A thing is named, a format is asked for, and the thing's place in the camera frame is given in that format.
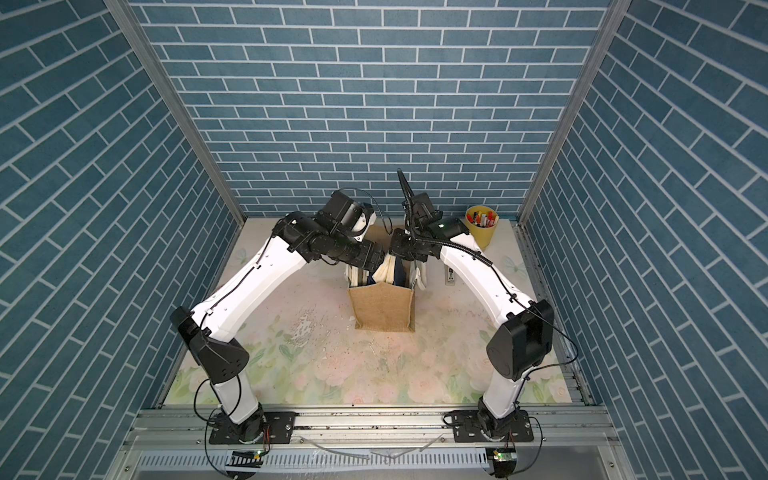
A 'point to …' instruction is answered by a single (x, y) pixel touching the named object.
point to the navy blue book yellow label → (370, 280)
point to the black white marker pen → (451, 277)
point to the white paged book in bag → (357, 276)
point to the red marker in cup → (491, 219)
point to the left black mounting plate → (278, 429)
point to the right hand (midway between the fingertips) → (394, 250)
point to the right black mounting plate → (466, 428)
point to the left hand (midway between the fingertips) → (379, 257)
